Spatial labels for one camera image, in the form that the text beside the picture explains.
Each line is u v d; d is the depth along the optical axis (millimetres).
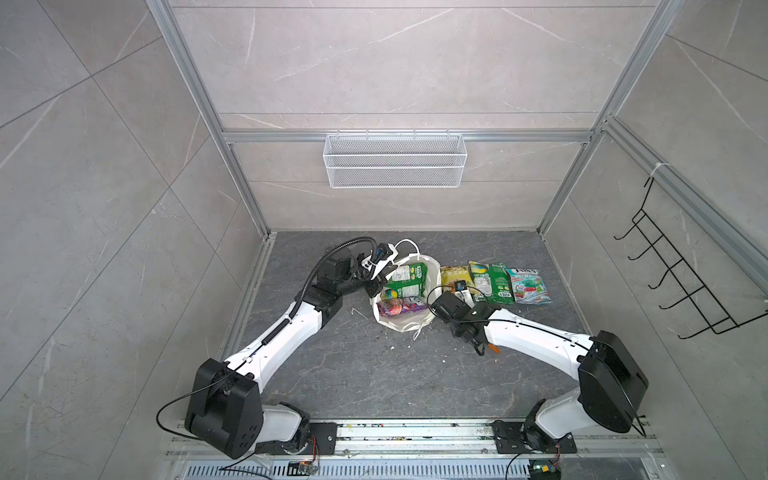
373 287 689
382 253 627
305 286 545
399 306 880
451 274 1021
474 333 600
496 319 573
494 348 587
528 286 1002
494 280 1015
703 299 627
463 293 763
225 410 404
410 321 861
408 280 953
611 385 413
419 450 730
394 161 1007
